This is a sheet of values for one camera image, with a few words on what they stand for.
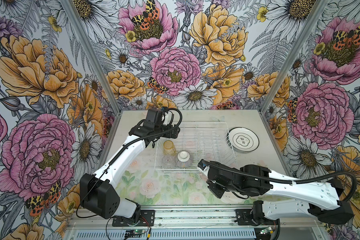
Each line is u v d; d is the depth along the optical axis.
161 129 0.68
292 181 0.42
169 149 0.89
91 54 0.88
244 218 0.74
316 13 0.73
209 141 1.01
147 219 0.74
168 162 0.82
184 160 0.87
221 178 0.46
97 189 0.41
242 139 1.02
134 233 0.71
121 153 0.48
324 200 0.40
